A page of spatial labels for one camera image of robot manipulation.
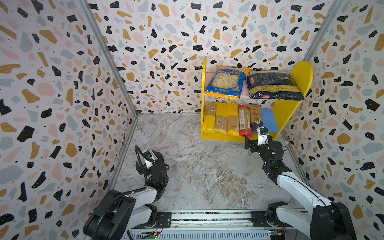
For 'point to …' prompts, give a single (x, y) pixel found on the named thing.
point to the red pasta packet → (244, 123)
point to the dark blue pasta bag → (255, 116)
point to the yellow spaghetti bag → (209, 117)
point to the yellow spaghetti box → (233, 125)
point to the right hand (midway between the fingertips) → (252, 131)
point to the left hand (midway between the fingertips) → (145, 154)
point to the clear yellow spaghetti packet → (221, 122)
